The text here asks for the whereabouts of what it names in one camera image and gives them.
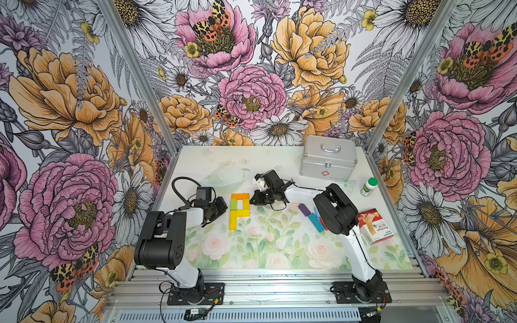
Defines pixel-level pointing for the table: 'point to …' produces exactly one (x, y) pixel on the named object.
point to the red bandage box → (373, 227)
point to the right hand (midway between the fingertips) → (251, 206)
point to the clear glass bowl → (226, 180)
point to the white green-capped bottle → (369, 186)
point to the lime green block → (233, 205)
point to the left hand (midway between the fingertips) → (227, 210)
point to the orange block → (240, 196)
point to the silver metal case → (329, 157)
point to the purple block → (303, 209)
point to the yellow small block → (246, 204)
